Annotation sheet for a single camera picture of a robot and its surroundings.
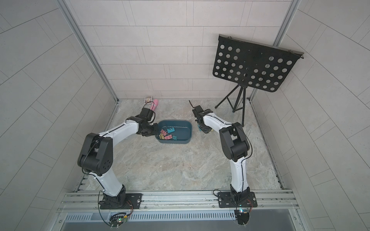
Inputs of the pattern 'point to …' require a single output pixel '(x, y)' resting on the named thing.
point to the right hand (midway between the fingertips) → (212, 125)
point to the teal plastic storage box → (183, 131)
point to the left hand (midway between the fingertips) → (160, 130)
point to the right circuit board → (243, 218)
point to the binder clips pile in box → (165, 134)
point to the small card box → (147, 99)
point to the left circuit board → (117, 219)
